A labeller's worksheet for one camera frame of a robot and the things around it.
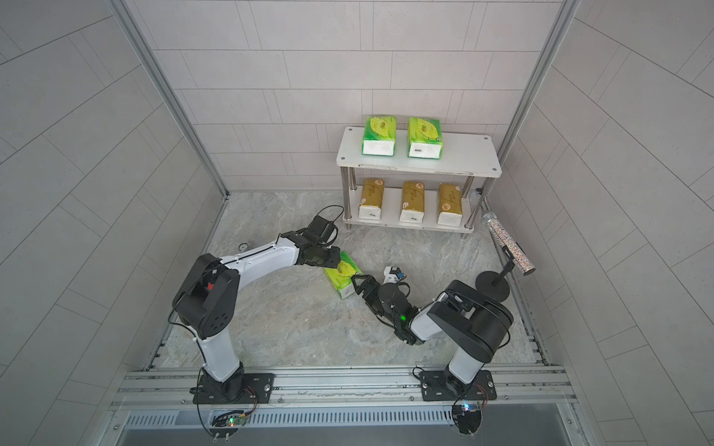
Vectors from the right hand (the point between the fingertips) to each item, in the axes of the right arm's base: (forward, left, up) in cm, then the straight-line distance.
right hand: (354, 286), depth 86 cm
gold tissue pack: (+31, -8, +10) cm, 33 cm away
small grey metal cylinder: (+16, +38, +3) cm, 41 cm away
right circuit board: (-34, -27, -6) cm, 44 cm away
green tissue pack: (+1, +4, +3) cm, 5 cm away
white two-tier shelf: (+28, -36, +27) cm, 53 cm away
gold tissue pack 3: (+21, -34, +9) cm, 41 cm away
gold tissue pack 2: (+24, -21, +8) cm, 33 cm away
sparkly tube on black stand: (-2, -44, -1) cm, 44 cm away
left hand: (+11, +5, 0) cm, 12 cm away
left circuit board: (-33, +31, -2) cm, 45 cm away
